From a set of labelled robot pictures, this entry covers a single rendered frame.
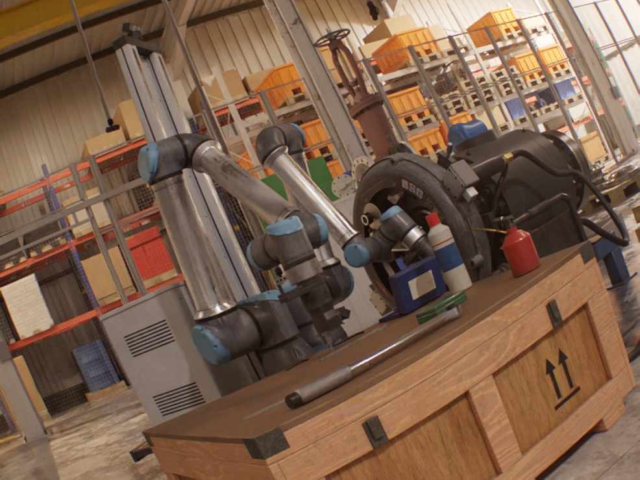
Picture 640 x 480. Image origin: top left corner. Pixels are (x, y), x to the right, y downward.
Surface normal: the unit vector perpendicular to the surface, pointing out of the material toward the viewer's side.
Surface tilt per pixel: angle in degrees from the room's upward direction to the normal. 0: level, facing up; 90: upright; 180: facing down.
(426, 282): 102
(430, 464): 90
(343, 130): 90
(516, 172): 70
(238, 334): 97
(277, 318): 90
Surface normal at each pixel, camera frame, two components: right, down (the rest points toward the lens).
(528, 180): 0.39, -0.40
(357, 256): -0.51, 0.26
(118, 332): -0.22, 0.04
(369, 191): -0.79, 0.32
